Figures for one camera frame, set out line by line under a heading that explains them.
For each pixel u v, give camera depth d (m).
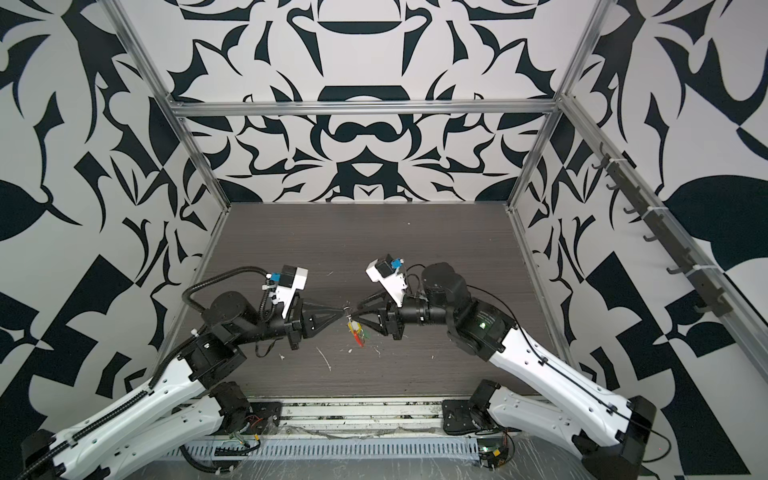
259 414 0.75
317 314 0.58
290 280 0.53
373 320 0.58
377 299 0.59
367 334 0.56
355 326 0.62
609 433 0.39
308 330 0.57
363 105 0.91
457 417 0.74
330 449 0.65
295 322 0.53
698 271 0.51
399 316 0.54
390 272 0.53
